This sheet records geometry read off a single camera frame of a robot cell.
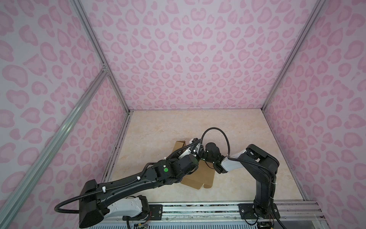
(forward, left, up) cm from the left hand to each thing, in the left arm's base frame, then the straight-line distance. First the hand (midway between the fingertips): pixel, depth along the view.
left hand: (183, 156), depth 75 cm
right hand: (+9, -3, -11) cm, 15 cm away
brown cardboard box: (-4, -13, -18) cm, 22 cm away
